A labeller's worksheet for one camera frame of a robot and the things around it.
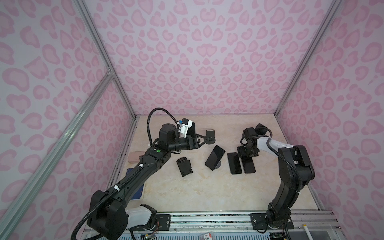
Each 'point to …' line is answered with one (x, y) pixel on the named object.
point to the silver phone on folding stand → (191, 130)
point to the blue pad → (139, 195)
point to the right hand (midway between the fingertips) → (245, 152)
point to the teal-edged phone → (215, 157)
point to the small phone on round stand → (260, 129)
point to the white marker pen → (307, 232)
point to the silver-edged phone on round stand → (248, 164)
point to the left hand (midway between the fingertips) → (205, 138)
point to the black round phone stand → (209, 138)
